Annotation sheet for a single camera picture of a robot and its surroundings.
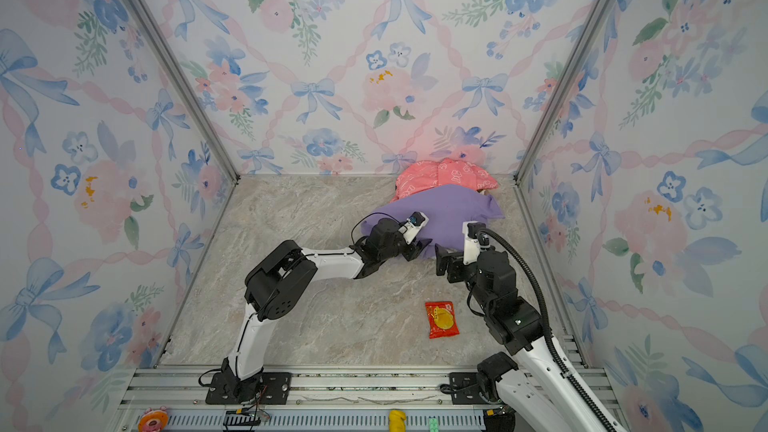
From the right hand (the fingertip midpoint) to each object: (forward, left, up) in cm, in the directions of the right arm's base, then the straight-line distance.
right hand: (454, 242), depth 74 cm
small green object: (-35, +6, -23) cm, 42 cm away
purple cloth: (+20, 0, -14) cm, 24 cm away
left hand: (+12, +5, -13) cm, 18 cm away
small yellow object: (-35, +14, -22) cm, 44 cm away
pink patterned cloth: (+39, +7, -15) cm, 42 cm away
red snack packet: (-11, +1, -22) cm, 25 cm away
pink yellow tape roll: (-36, +69, -19) cm, 80 cm away
